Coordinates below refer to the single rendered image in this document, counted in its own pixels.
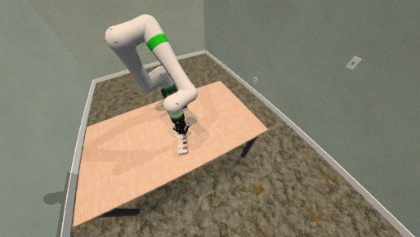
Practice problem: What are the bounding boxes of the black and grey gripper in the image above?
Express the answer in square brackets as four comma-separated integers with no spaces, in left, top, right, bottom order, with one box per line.
[172,120,190,139]

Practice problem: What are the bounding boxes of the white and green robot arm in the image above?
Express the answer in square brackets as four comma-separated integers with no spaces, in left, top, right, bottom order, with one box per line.
[105,15,198,124]

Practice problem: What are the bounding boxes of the white power strip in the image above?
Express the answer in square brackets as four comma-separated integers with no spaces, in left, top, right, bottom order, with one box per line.
[177,135,188,155]

